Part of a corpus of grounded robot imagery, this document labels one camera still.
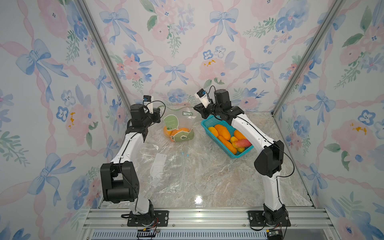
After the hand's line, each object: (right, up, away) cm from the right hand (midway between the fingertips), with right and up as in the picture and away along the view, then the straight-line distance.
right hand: (196, 106), depth 85 cm
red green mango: (+27, -23, +6) cm, 36 cm away
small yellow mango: (+13, -15, +18) cm, 27 cm away
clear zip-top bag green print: (-8, -11, +7) cm, 16 cm away
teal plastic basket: (+11, -8, +22) cm, 26 cm away
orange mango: (+19, -15, +17) cm, 29 cm away
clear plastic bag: (-20, -37, +5) cm, 43 cm away
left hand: (-21, -1, +1) cm, 21 cm away
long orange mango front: (+20, -23, +8) cm, 32 cm away
